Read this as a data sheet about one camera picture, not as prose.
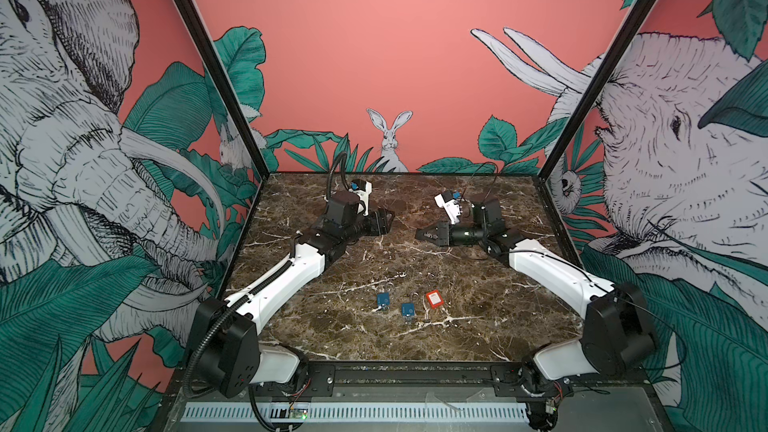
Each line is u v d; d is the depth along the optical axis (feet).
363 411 2.43
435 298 2.87
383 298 2.87
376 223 2.34
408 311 2.76
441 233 2.31
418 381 2.50
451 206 2.46
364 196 2.40
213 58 2.81
